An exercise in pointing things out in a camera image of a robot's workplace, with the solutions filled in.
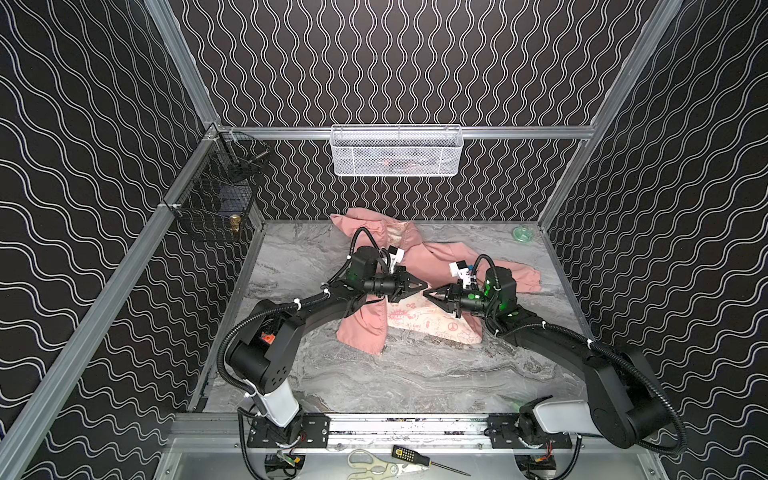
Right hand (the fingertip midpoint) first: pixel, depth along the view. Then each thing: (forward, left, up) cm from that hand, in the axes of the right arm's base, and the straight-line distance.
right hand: (424, 296), depth 78 cm
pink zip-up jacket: (+5, 0, -18) cm, 19 cm away
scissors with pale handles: (-36, +13, -17) cm, 42 cm away
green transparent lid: (+40, -41, -19) cm, 61 cm away
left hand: (+1, -3, +3) cm, 4 cm away
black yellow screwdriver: (-33, +4, -17) cm, 37 cm away
